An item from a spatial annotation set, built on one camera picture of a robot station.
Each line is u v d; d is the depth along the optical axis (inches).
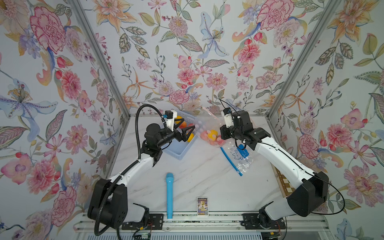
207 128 33.3
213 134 33.6
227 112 27.3
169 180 33.7
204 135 34.7
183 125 43.5
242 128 23.5
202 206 30.8
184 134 26.5
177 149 36.7
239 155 37.3
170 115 25.7
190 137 27.6
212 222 29.6
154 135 23.5
